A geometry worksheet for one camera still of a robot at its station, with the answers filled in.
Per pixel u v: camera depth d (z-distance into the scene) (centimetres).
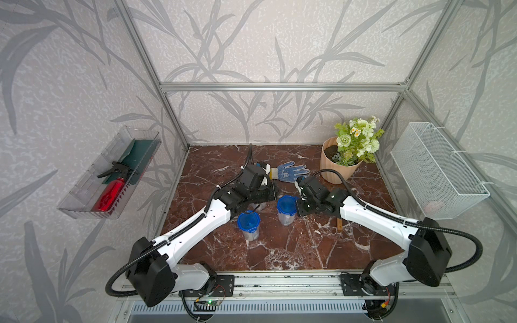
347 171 93
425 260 40
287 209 85
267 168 72
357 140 86
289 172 108
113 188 60
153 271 38
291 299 72
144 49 81
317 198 62
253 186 59
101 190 60
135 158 71
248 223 80
